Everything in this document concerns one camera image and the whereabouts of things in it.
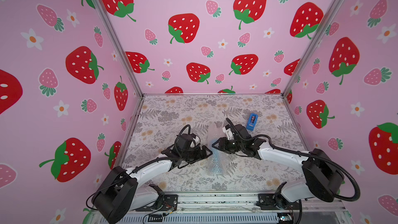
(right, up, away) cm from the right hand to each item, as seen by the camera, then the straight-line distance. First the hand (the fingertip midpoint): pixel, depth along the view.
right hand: (211, 149), depth 80 cm
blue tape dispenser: (+27, +10, +20) cm, 35 cm away
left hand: (-1, -3, +2) cm, 4 cm away
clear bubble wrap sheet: (+10, -10, +8) cm, 16 cm away
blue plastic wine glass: (+2, -10, -2) cm, 11 cm away
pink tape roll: (+28, +15, +21) cm, 38 cm away
